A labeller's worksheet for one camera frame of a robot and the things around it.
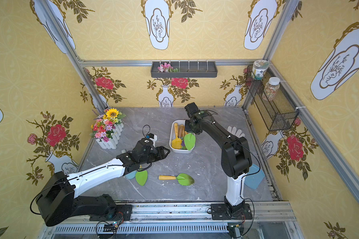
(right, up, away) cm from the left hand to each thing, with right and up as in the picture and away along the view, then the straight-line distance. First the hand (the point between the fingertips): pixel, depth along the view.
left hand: (163, 150), depth 84 cm
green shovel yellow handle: (+15, +5, +6) cm, 17 cm away
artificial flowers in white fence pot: (-34, +12, +4) cm, 36 cm away
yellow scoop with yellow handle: (+7, +2, +14) cm, 16 cm away
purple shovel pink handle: (+11, 0, +10) cm, 15 cm away
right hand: (+18, +13, +9) cm, 24 cm away
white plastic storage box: (+9, +16, +23) cm, 29 cm away
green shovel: (+11, -16, 0) cm, 20 cm away
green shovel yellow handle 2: (-13, -16, +2) cm, 21 cm away
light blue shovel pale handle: (-10, -6, -23) cm, 26 cm away
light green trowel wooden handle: (+10, +9, +19) cm, 24 cm away
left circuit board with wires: (-24, -35, -12) cm, 44 cm away
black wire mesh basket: (+63, +21, -3) cm, 66 cm away
